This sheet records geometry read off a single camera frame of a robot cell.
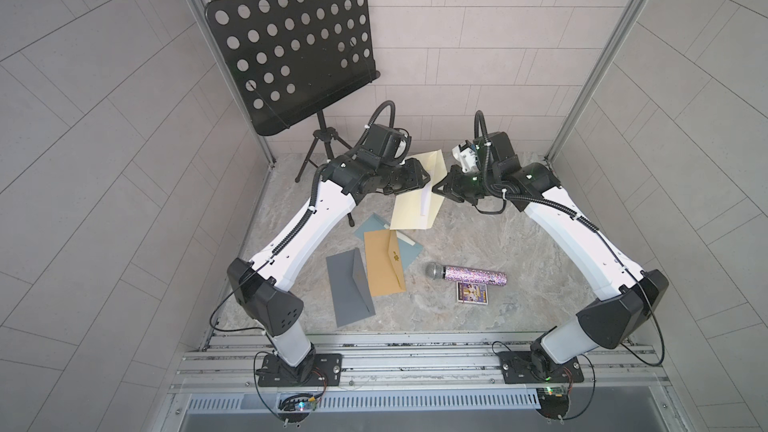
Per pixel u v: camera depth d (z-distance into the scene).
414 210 0.73
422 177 0.65
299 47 0.64
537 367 0.64
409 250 0.92
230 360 0.74
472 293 0.82
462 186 0.63
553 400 0.68
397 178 0.60
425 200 0.71
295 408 0.65
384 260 0.89
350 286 0.83
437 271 0.84
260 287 0.40
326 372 0.71
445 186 0.63
